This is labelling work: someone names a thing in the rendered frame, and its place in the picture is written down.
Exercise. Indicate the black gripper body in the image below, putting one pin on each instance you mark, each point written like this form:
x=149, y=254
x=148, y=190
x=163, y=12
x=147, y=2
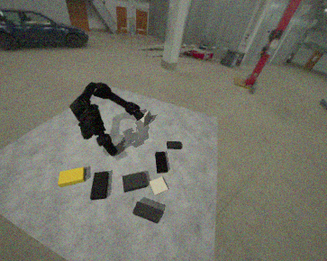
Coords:
x=103, y=138

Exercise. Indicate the beige square tile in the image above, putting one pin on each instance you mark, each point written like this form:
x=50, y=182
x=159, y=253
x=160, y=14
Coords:
x=158, y=185

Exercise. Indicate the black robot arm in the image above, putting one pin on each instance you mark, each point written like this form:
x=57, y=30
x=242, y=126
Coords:
x=90, y=112

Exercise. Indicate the yellow box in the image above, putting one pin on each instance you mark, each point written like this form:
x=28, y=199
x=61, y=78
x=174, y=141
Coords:
x=71, y=177

